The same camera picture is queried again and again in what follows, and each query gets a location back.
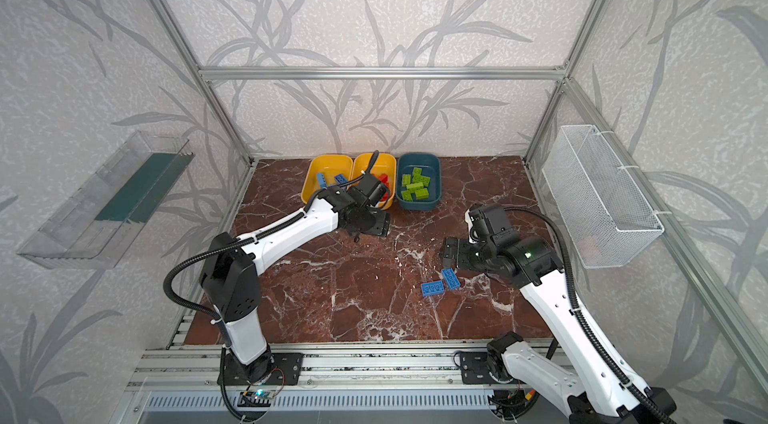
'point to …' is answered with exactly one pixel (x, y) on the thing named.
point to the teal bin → (430, 163)
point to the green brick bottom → (421, 194)
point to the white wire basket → (608, 219)
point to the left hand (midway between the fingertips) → (384, 217)
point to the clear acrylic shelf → (91, 227)
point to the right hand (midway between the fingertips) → (455, 243)
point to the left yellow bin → (326, 171)
